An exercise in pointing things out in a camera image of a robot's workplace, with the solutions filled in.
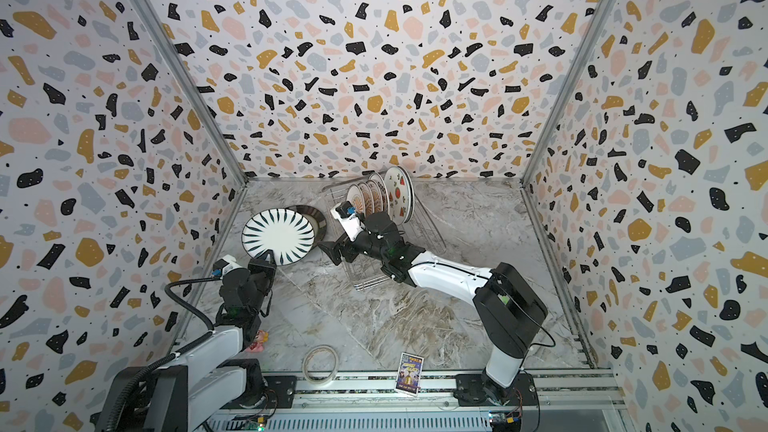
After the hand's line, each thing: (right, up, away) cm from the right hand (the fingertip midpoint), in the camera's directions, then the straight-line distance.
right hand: (324, 227), depth 76 cm
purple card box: (+22, -37, 0) cm, 43 cm away
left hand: (-17, -5, +8) cm, 19 cm away
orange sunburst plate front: (+4, +8, +26) cm, 27 cm away
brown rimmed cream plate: (-12, 0, +31) cm, 33 cm away
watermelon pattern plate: (+19, +10, +26) cm, 33 cm away
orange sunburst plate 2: (+11, +9, +19) cm, 24 cm away
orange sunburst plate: (+8, +8, +22) cm, 25 cm away
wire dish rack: (+7, -17, +19) cm, 27 cm away
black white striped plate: (-15, -3, +16) cm, 23 cm away
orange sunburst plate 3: (+12, +15, +25) cm, 31 cm away
